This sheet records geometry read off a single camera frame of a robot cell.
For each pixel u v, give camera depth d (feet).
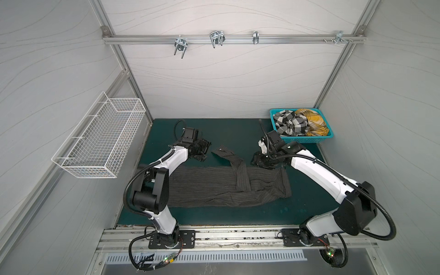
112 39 2.56
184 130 2.45
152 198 1.52
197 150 2.58
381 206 1.27
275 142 2.06
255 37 2.56
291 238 2.40
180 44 2.57
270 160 2.26
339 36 2.51
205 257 2.31
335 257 2.35
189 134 2.44
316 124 3.42
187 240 2.41
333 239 2.49
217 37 2.51
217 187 2.97
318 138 3.32
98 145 2.25
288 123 3.54
